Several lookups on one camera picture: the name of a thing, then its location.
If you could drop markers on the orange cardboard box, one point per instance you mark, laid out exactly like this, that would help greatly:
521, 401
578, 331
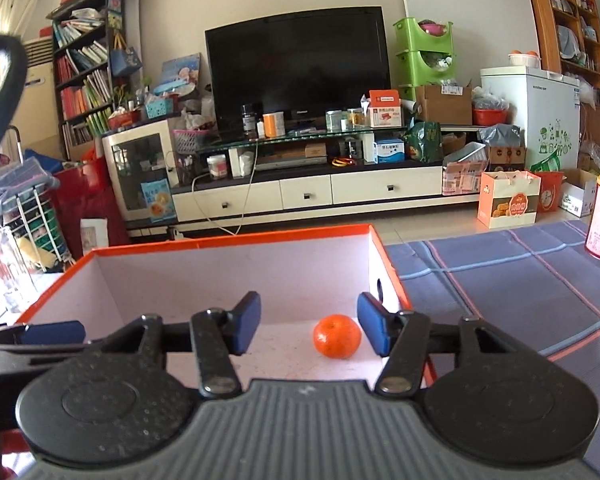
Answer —
301, 276

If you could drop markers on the black flat television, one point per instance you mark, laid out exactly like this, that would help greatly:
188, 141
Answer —
302, 64

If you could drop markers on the white tv stand cabinet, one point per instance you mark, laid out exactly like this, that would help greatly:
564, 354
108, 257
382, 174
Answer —
313, 176

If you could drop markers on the white small glass cabinet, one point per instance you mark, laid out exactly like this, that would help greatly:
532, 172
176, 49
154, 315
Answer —
142, 168

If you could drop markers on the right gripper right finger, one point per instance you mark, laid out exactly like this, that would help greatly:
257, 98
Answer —
400, 337

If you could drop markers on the shopping trolley cart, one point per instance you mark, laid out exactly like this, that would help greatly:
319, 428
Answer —
31, 238

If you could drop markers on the white bowl of oranges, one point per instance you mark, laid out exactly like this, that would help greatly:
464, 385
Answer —
527, 59

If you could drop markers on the wooden tall shelf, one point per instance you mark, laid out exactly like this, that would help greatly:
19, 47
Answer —
569, 40

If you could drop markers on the white standing air conditioner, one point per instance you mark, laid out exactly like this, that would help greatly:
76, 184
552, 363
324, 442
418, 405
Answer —
37, 117

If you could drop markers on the brown cardboard box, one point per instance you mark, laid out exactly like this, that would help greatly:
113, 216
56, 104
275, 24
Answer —
447, 105

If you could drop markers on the green plastic stacking rack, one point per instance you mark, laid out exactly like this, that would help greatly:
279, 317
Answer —
426, 54

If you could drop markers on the small orange tangerine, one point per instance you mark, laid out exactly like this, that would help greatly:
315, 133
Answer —
336, 337

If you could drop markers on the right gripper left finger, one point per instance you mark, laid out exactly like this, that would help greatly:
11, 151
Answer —
218, 334

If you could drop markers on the plaid blue tablecloth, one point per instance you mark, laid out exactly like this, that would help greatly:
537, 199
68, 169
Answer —
538, 284

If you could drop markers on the orange gift bag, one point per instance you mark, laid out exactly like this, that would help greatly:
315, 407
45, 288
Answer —
550, 191

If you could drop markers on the dark tall bookshelf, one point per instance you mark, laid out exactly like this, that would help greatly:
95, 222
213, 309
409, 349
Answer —
87, 35

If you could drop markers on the white chest freezer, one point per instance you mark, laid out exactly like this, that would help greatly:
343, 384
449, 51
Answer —
545, 106

